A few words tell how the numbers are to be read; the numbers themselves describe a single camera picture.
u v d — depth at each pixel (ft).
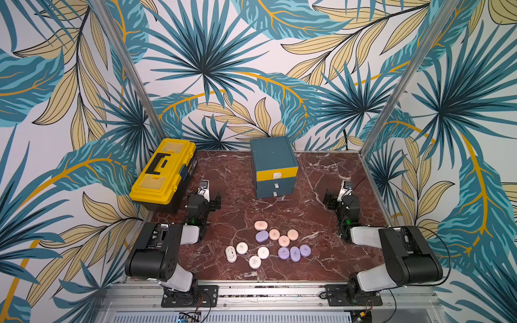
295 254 2.68
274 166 2.82
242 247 2.74
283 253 2.69
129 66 2.68
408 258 1.49
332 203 2.75
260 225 2.93
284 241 2.81
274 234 2.86
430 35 2.45
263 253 2.69
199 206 2.32
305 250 2.73
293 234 2.88
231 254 2.67
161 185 2.74
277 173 2.80
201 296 2.39
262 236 2.82
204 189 2.58
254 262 2.62
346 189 2.57
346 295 2.38
